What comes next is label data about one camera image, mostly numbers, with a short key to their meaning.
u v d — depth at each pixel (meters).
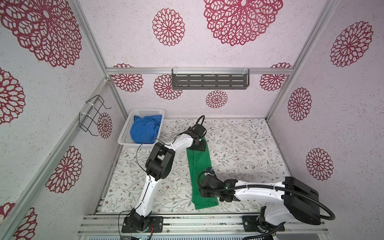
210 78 0.96
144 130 1.09
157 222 0.75
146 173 0.59
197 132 0.82
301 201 0.43
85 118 0.73
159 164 0.58
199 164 0.92
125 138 1.02
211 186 0.63
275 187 0.47
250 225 0.73
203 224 0.76
